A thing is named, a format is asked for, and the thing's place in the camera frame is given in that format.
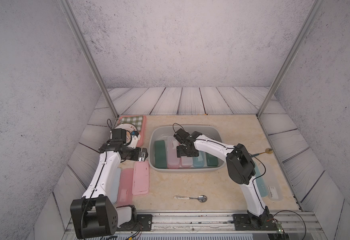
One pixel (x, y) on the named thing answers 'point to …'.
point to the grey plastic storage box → (161, 132)
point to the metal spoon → (202, 198)
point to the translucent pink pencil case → (186, 161)
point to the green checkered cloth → (136, 120)
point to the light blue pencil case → (115, 192)
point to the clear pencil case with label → (173, 161)
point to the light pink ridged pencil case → (140, 178)
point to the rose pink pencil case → (125, 193)
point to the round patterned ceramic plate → (129, 128)
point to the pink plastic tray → (142, 131)
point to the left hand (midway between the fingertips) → (141, 152)
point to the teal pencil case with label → (199, 161)
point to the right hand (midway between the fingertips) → (184, 154)
